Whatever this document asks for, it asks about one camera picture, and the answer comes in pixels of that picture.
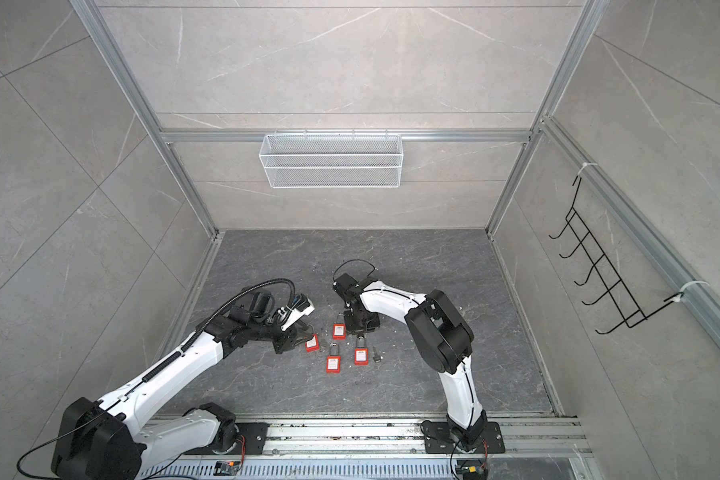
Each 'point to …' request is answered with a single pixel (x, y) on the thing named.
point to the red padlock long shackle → (339, 330)
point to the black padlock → (376, 357)
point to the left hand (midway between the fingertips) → (307, 324)
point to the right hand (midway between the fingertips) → (358, 328)
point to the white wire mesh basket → (331, 161)
